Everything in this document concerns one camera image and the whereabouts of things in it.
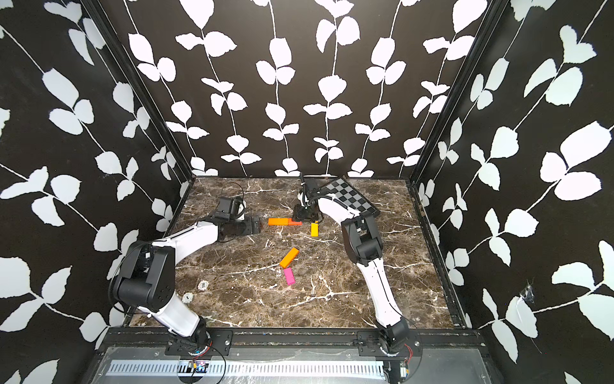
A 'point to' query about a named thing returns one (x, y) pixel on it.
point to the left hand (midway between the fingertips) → (254, 222)
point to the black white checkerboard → (345, 193)
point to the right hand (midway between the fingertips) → (294, 215)
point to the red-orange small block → (291, 222)
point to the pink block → (289, 276)
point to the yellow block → (315, 230)
